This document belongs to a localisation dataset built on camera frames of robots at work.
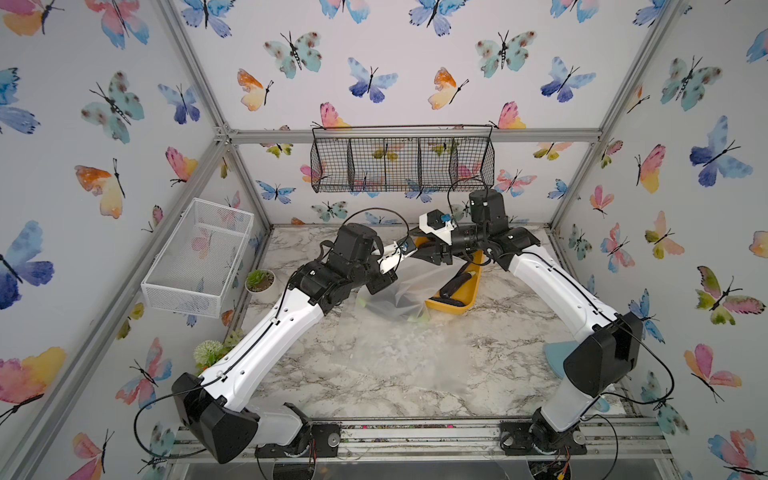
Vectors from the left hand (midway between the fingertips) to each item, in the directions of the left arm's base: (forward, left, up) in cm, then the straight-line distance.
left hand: (393, 256), depth 72 cm
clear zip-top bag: (0, -6, -11) cm, 13 cm away
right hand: (+3, -5, +4) cm, 7 cm away
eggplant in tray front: (+7, -17, -28) cm, 33 cm away
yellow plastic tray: (+9, -23, -30) cm, 39 cm away
